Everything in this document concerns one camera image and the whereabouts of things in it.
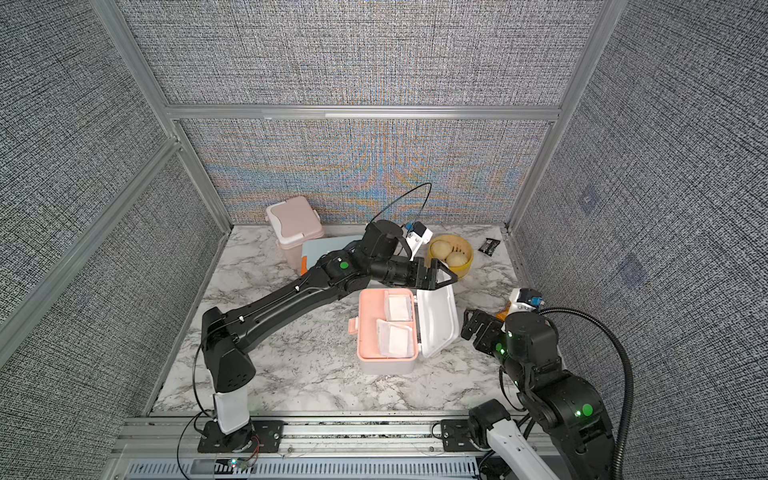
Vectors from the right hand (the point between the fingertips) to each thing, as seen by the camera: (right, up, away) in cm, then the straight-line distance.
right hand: (484, 312), depth 63 cm
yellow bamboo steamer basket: (+4, +13, +45) cm, 48 cm away
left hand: (-6, +7, +2) cm, 10 cm away
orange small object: (+2, +1, -5) cm, 5 cm away
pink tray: (-25, -3, +22) cm, 33 cm away
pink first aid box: (-53, +23, +40) cm, 70 cm away
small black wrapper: (+18, +15, +48) cm, 53 cm away
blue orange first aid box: (-44, +15, +36) cm, 59 cm away
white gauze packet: (-17, -2, +22) cm, 28 cm away
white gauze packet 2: (-19, -10, +14) cm, 25 cm away
